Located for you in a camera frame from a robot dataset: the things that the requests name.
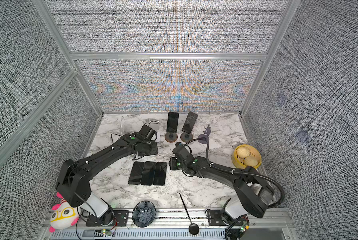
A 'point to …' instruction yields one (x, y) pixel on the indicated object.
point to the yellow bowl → (239, 161)
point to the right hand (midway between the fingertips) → (168, 163)
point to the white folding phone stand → (121, 131)
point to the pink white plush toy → (63, 216)
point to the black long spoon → (194, 229)
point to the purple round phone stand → (203, 138)
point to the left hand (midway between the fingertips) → (155, 151)
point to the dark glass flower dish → (143, 213)
